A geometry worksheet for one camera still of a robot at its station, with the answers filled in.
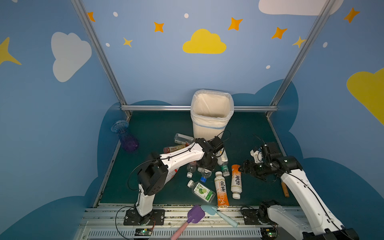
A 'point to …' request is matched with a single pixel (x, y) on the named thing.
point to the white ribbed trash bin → (206, 132)
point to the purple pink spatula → (195, 214)
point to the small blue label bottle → (205, 174)
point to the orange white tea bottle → (236, 187)
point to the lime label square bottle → (201, 191)
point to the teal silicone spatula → (211, 210)
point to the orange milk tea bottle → (221, 190)
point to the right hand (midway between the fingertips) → (246, 169)
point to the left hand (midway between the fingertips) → (212, 167)
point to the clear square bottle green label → (183, 139)
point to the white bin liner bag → (211, 108)
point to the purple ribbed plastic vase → (129, 143)
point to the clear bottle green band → (222, 160)
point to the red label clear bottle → (191, 168)
